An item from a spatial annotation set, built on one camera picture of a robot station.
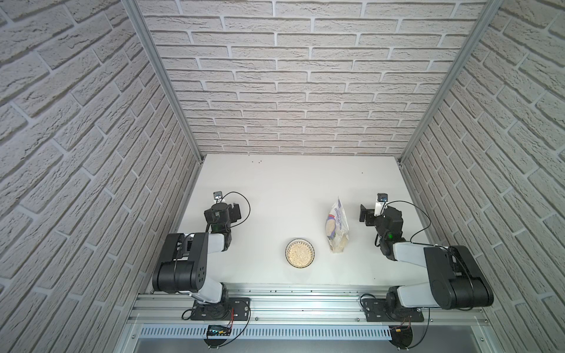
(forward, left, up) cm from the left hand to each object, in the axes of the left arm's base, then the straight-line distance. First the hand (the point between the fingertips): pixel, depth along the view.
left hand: (219, 202), depth 94 cm
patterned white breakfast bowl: (-17, -35, -2) cm, 38 cm away
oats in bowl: (-22, -34, -2) cm, 41 cm away
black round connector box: (-48, -67, -5) cm, 82 cm away
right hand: (-2, -64, +3) cm, 65 cm away
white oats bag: (-16, -48, +7) cm, 51 cm away
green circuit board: (-45, -6, -9) cm, 47 cm away
